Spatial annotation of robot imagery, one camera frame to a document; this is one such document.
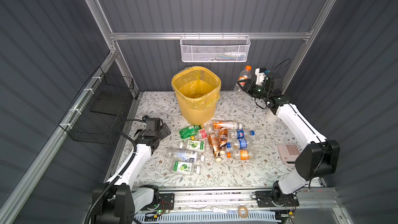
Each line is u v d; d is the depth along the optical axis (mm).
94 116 739
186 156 825
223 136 908
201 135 921
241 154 839
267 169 840
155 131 651
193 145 888
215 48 1235
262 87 709
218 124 963
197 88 1051
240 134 912
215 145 888
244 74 797
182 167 805
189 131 961
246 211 706
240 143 878
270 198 733
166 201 730
